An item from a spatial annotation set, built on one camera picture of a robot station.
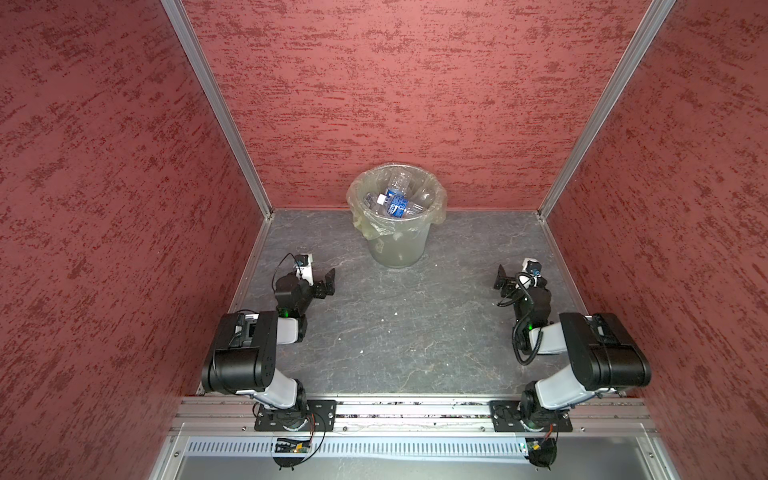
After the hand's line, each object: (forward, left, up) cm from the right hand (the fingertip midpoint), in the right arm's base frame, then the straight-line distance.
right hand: (512, 271), depth 91 cm
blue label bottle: (+21, +35, +16) cm, 44 cm away
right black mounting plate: (-38, +7, -8) cm, 40 cm away
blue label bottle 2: (+15, +31, +15) cm, 37 cm away
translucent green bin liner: (+27, +43, +16) cm, 53 cm away
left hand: (+3, +61, -2) cm, 61 cm away
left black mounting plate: (-36, +59, -9) cm, 70 cm away
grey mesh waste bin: (+10, +34, -1) cm, 35 cm away
